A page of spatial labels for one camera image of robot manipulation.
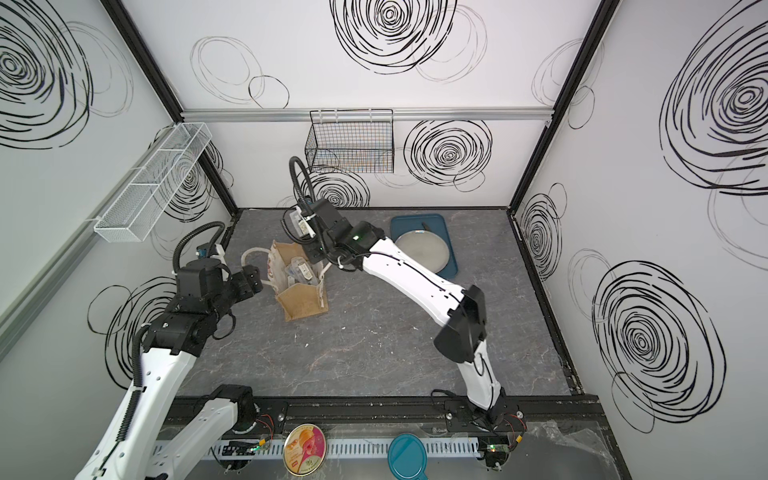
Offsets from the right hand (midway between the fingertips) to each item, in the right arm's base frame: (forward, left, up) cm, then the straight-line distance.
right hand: (311, 240), depth 75 cm
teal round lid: (-42, -25, -20) cm, 53 cm away
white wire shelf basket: (+2, +43, +7) cm, 44 cm away
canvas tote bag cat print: (-5, +9, -24) cm, 26 cm away
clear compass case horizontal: (+3, +8, -19) cm, 21 cm away
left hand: (-8, +16, -4) cm, 19 cm away
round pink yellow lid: (-42, -2, -24) cm, 48 cm away
